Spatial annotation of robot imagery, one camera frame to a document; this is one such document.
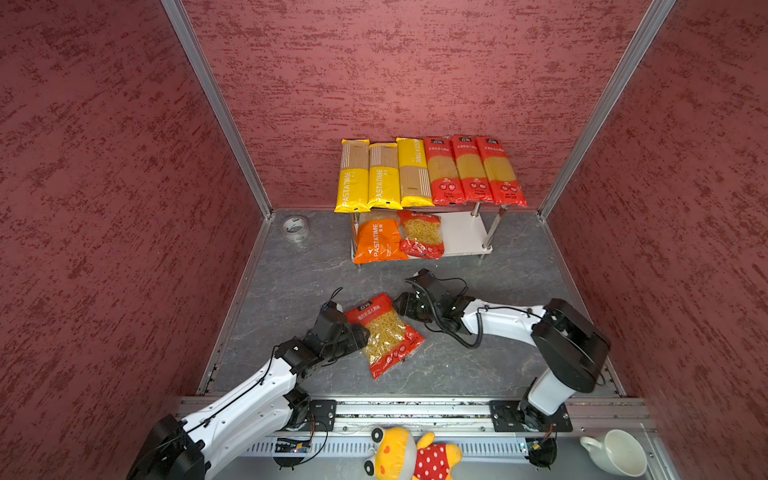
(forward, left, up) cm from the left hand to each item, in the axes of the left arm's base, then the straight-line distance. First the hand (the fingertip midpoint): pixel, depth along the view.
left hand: (361, 343), depth 83 cm
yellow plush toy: (-26, -11, +4) cm, 29 cm away
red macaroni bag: (+1, -9, 0) cm, 9 cm away
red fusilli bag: (+35, -18, +7) cm, 40 cm away
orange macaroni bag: (+33, -3, +8) cm, 34 cm away
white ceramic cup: (-24, -62, +1) cm, 67 cm away
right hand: (+8, -10, +1) cm, 13 cm away
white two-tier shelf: (+38, -35, +5) cm, 51 cm away
